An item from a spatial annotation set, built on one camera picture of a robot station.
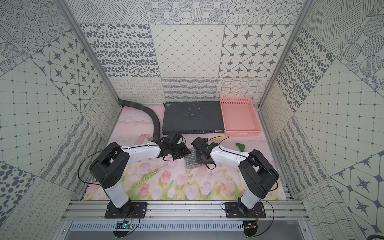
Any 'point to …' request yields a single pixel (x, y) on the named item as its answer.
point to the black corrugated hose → (154, 117)
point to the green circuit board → (123, 225)
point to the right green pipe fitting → (241, 146)
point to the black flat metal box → (192, 117)
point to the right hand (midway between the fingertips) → (202, 160)
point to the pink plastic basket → (240, 117)
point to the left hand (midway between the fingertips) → (190, 147)
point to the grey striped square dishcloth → (190, 160)
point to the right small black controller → (250, 227)
